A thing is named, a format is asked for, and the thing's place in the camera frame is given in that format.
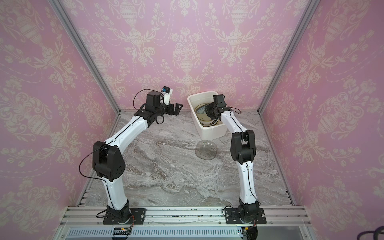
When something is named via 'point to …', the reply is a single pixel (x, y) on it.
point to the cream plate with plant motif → (204, 118)
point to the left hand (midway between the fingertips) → (176, 103)
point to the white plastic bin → (219, 130)
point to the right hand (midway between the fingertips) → (205, 107)
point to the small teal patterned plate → (200, 109)
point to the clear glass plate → (206, 149)
